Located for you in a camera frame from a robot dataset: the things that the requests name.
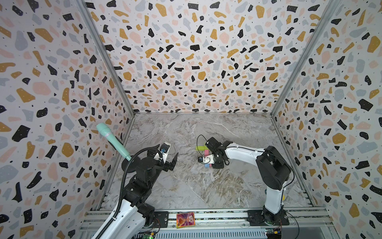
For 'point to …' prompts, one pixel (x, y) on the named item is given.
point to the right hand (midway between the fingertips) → (217, 161)
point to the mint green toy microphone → (104, 129)
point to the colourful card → (185, 219)
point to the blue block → (207, 165)
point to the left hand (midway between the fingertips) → (170, 148)
